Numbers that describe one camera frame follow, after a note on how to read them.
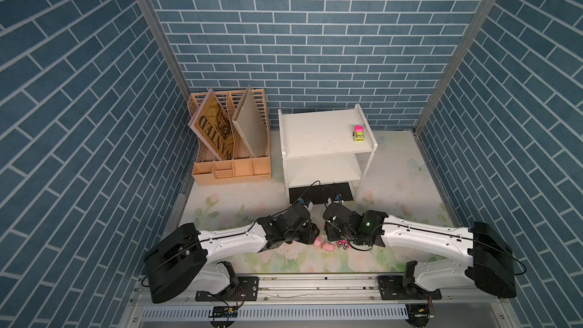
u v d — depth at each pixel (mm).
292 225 642
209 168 951
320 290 750
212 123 932
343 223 598
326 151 682
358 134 693
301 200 753
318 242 806
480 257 418
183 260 416
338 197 724
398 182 1016
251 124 990
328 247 806
